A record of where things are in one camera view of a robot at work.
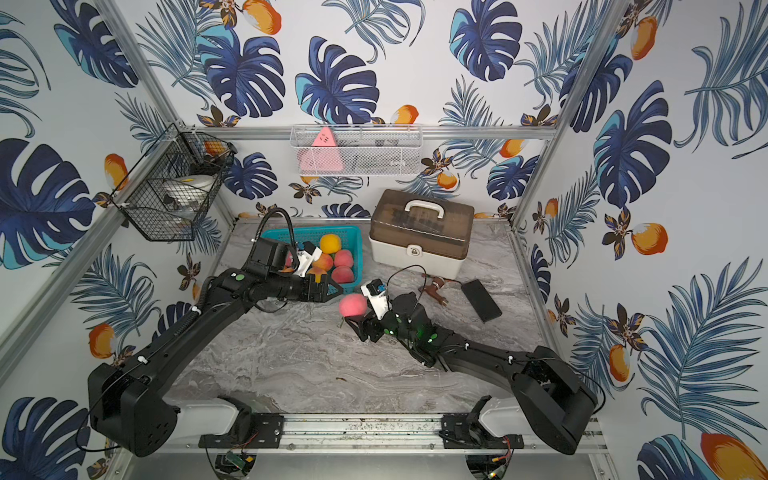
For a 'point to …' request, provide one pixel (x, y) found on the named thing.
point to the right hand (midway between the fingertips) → (358, 308)
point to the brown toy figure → (433, 288)
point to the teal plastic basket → (350, 237)
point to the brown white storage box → (420, 233)
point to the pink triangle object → (324, 156)
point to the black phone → (481, 300)
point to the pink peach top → (353, 305)
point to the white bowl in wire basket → (188, 192)
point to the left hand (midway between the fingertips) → (330, 285)
